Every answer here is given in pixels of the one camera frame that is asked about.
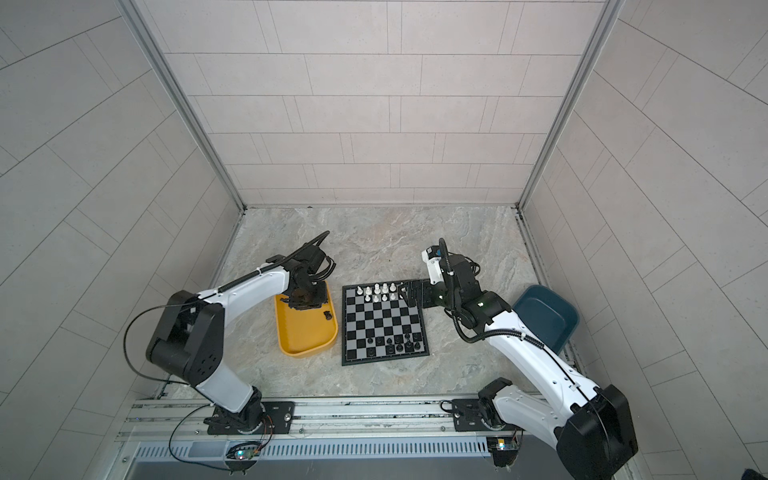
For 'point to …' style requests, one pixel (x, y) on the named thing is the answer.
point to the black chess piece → (328, 315)
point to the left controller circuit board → (245, 451)
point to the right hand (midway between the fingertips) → (411, 288)
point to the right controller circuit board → (504, 449)
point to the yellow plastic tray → (302, 332)
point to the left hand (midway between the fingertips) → (329, 299)
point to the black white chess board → (379, 324)
